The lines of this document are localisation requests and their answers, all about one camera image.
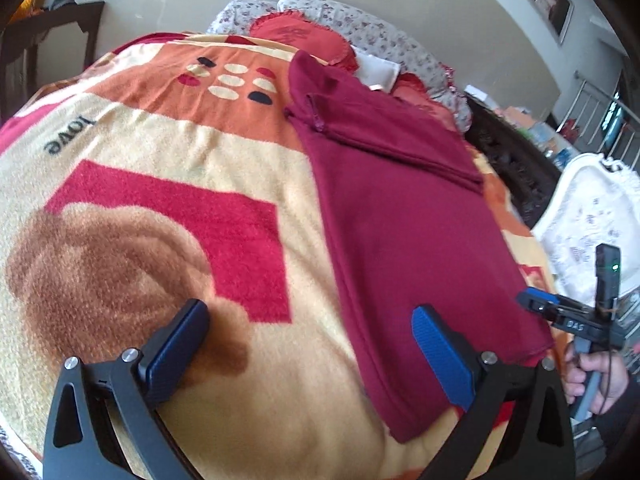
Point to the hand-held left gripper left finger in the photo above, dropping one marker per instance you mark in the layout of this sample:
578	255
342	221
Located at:
175	345

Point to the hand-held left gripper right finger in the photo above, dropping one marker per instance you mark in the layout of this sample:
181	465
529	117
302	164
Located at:
442	355

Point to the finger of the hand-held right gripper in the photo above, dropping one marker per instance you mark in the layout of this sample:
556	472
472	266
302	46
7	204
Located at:
542	294
537	305

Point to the maroon sweater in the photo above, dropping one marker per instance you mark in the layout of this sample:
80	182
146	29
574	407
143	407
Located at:
415	240

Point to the person's right forearm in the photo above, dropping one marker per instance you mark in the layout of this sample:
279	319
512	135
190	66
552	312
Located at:
620	430

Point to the person's right hand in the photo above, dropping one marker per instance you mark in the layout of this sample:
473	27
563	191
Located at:
610	380

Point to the white ornate chair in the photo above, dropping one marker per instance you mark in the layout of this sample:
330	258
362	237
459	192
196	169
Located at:
575	225

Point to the dark carved wooden cabinet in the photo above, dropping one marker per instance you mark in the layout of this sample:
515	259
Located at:
505	170

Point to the metal railing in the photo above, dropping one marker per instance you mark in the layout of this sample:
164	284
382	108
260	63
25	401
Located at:
595	110

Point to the printed orange blanket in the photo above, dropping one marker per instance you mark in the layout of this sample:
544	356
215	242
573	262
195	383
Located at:
150	150

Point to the white pillow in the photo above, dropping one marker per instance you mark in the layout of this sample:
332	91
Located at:
377	67

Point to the floral pillows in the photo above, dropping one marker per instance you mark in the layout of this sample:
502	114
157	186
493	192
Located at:
375	30

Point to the red ruffled heart pillow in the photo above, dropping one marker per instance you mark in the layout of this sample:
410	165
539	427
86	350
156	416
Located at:
300	35

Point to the dark wooden chair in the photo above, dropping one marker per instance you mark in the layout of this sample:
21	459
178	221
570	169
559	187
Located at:
45	35

